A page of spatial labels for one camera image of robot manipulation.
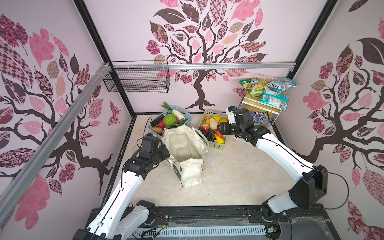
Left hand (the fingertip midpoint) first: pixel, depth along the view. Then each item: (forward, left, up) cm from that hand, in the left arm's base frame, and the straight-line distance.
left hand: (168, 152), depth 77 cm
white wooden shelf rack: (+22, -47, +14) cm, 54 cm away
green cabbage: (+30, +3, -8) cm, 31 cm away
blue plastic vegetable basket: (+38, -8, -12) cm, 41 cm away
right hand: (+14, -29, +7) cm, 32 cm away
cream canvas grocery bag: (+13, -10, -17) cm, 23 cm away
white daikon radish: (+41, -2, -14) cm, 43 cm away
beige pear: (+28, -27, -10) cm, 40 cm away
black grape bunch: (+17, -24, -7) cm, 30 cm away
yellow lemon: (+36, -31, -12) cm, 49 cm away
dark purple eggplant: (+33, +13, -11) cm, 37 cm away
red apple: (+25, -21, -10) cm, 35 cm away
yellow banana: (+16, -30, -11) cm, 36 cm away
